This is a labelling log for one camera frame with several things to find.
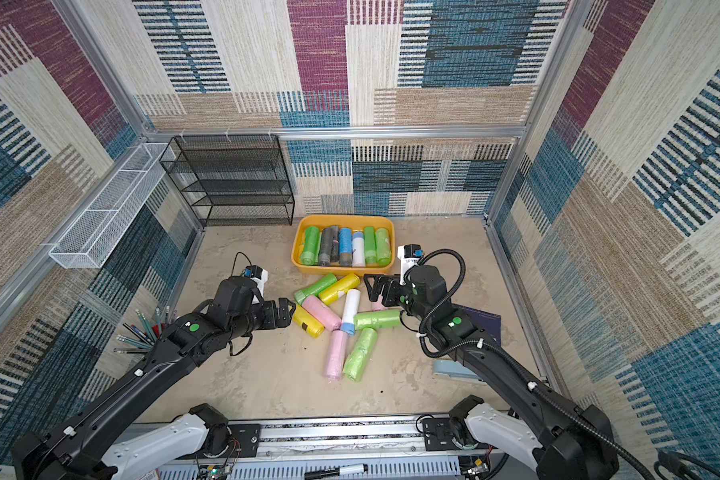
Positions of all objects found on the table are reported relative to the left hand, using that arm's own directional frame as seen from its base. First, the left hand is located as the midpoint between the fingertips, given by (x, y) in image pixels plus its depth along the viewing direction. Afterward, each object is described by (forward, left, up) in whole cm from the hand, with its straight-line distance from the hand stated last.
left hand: (283, 306), depth 77 cm
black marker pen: (-33, -15, -17) cm, 40 cm away
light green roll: (+30, -28, -13) cm, 43 cm away
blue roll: (+32, -14, -14) cm, 37 cm away
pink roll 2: (+5, -9, -15) cm, 18 cm away
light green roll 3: (-7, -20, -14) cm, 25 cm away
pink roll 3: (-7, -13, -15) cm, 21 cm away
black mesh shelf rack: (+51, +26, +2) cm, 57 cm away
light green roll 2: (+3, -25, -13) cm, 28 cm away
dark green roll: (+29, -3, -10) cm, 31 cm away
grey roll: (+28, -8, -10) cm, 31 cm away
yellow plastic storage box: (+44, -18, -14) cm, 49 cm away
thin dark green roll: (+32, -23, -13) cm, 42 cm away
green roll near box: (+15, -5, -15) cm, 22 cm away
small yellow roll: (+3, -4, -14) cm, 15 cm away
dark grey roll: (+32, -10, -12) cm, 36 cm away
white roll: (+30, -19, -14) cm, 38 cm away
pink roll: (+8, -25, -15) cm, 30 cm away
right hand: (+5, -25, +4) cm, 26 cm away
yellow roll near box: (+14, -12, -14) cm, 23 cm away
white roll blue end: (+6, -17, -14) cm, 23 cm away
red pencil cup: (-4, +37, -7) cm, 38 cm away
